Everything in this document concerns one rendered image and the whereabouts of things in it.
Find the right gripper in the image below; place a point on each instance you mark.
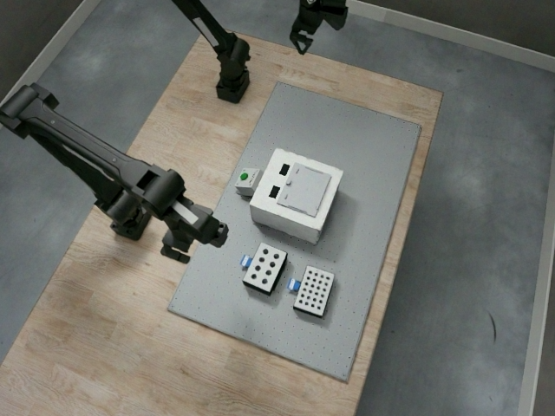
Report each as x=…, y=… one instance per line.
x=169, y=241

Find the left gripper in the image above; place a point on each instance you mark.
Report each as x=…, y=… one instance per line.
x=299, y=25

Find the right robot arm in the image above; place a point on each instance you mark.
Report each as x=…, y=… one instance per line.
x=26, y=112

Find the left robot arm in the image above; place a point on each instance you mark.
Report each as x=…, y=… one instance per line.
x=232, y=58

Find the white plate with round holes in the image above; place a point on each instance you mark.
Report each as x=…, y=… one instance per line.
x=264, y=267

